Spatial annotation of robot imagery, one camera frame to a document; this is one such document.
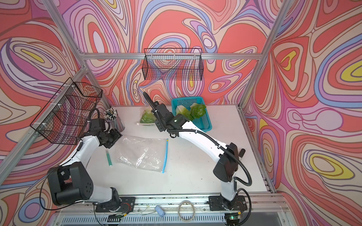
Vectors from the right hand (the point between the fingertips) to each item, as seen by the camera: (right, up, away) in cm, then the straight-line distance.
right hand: (165, 122), depth 79 cm
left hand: (-30, -9, +9) cm, 32 cm away
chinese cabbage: (+21, +8, +23) cm, 32 cm away
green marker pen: (-38, -23, +11) cm, 46 cm away
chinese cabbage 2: (+9, +9, +25) cm, 28 cm away
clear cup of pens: (-37, +5, +12) cm, 39 cm away
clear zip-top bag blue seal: (-12, -20, +7) cm, 24 cm away
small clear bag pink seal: (-15, +3, +22) cm, 27 cm away
